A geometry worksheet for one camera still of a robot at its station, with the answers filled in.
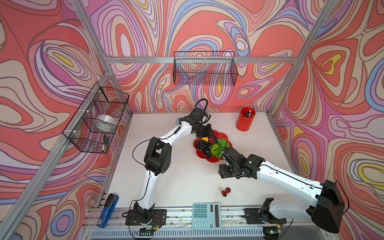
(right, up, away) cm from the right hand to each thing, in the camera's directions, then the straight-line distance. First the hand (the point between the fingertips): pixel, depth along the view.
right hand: (225, 175), depth 79 cm
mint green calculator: (-11, -18, -6) cm, 22 cm away
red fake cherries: (0, -10, +1) cm, 10 cm away
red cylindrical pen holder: (+17, +31, +19) cm, 41 cm away
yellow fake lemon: (-9, +18, +18) cm, 27 cm away
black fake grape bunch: (-10, +13, +14) cm, 22 cm away
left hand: (-4, +22, +12) cm, 25 cm away
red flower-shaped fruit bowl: (-1, +20, +22) cm, 30 cm away
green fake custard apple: (-4, +12, +12) cm, 17 cm away
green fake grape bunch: (+2, +15, +14) cm, 21 cm away
